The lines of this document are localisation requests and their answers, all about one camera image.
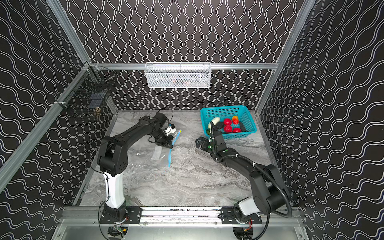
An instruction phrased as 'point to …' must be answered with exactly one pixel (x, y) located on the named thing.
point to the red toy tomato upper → (227, 121)
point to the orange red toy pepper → (235, 120)
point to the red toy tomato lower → (227, 128)
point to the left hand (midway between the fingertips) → (176, 148)
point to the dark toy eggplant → (219, 125)
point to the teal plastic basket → (246, 122)
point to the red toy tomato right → (236, 130)
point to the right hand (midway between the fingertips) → (202, 143)
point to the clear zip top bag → (148, 154)
